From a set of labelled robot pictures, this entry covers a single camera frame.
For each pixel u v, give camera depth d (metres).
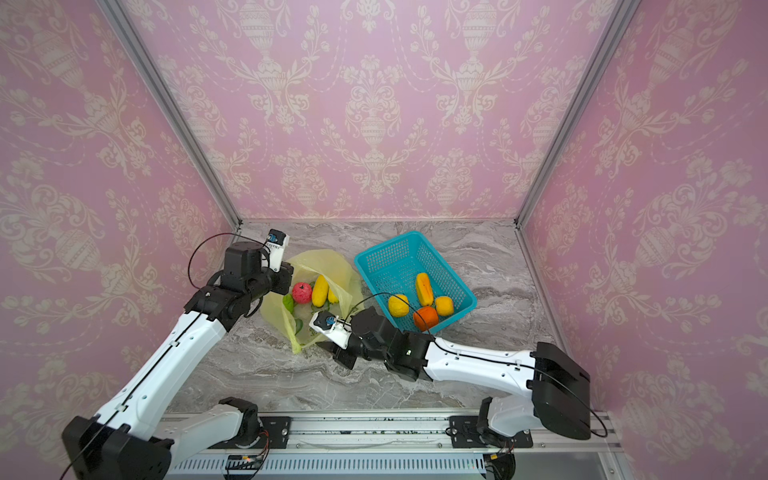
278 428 0.75
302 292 0.95
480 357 0.47
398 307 0.91
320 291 0.96
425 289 0.97
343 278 0.88
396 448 0.73
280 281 0.69
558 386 0.41
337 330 0.59
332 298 0.96
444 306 0.92
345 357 0.61
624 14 0.68
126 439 0.37
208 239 1.05
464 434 0.73
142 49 0.76
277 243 0.66
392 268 1.06
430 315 0.89
